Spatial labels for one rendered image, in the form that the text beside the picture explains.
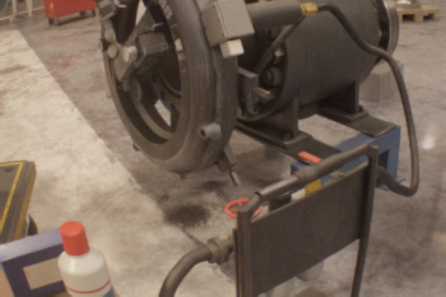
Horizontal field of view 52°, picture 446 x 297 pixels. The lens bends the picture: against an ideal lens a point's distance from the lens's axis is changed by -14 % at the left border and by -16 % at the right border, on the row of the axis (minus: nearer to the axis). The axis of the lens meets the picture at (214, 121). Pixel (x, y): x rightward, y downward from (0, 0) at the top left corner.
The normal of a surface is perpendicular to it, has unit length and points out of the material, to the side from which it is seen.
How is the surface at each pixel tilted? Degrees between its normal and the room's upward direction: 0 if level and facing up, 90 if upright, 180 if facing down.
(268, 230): 90
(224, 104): 100
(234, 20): 68
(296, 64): 96
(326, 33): 81
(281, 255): 90
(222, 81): 89
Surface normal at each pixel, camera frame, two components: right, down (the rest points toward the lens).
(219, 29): -0.83, 0.26
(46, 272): 0.56, 0.43
